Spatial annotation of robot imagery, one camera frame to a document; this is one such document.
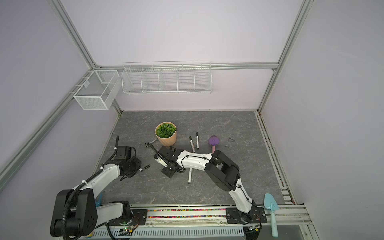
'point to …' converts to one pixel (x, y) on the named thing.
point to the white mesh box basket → (97, 90)
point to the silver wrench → (147, 144)
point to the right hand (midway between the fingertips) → (169, 169)
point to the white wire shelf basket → (167, 77)
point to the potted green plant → (166, 133)
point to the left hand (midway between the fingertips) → (141, 166)
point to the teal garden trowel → (271, 204)
